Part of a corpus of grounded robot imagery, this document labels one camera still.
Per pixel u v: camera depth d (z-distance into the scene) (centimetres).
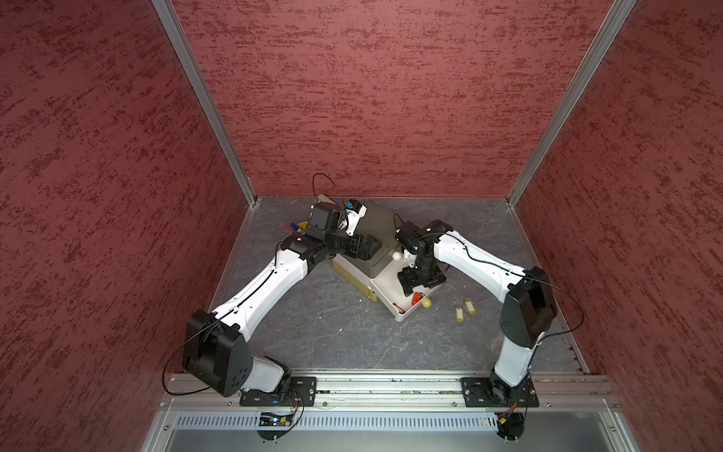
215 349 40
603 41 76
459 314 88
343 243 68
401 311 82
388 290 85
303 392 74
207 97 88
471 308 89
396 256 81
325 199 118
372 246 70
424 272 71
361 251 70
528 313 46
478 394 74
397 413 72
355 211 70
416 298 83
